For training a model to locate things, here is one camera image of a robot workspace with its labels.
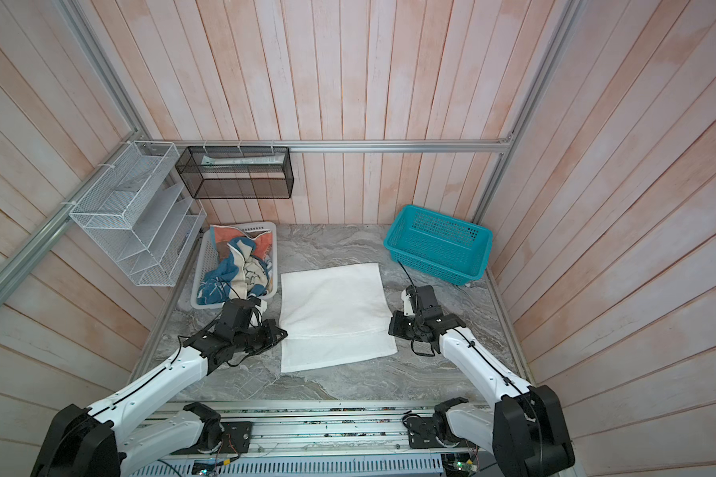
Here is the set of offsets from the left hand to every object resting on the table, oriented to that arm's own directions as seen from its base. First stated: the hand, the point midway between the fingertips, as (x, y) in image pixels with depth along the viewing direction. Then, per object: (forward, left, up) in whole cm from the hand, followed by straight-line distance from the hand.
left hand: (287, 339), depth 82 cm
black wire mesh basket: (+57, +24, +16) cm, 64 cm away
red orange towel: (+40, +29, +1) cm, 49 cm away
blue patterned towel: (+14, +22, +7) cm, 27 cm away
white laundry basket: (+29, +33, 0) cm, 44 cm away
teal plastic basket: (+42, -52, -8) cm, 67 cm away
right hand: (+5, -30, -1) cm, 30 cm away
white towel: (+11, -12, -5) cm, 17 cm away
